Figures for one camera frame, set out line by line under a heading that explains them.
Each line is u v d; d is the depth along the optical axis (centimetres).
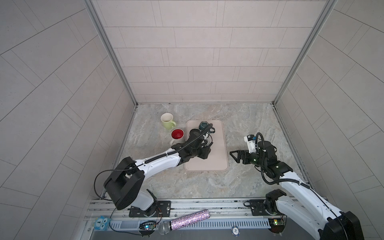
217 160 87
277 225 68
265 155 61
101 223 66
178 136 95
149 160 47
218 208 72
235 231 66
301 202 48
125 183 41
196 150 68
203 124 91
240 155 71
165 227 63
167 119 97
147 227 64
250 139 71
